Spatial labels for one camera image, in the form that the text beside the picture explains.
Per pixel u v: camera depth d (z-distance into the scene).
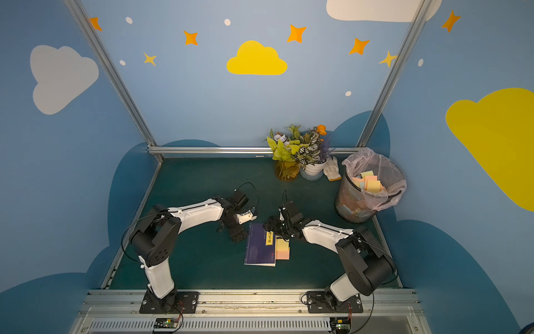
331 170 1.17
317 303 0.74
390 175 0.84
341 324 0.72
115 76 0.86
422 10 0.69
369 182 0.93
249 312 0.73
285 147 0.96
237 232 0.84
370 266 0.44
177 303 0.71
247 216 0.86
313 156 0.93
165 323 0.72
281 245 0.86
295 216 0.72
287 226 0.72
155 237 0.49
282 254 0.86
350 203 0.87
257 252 0.86
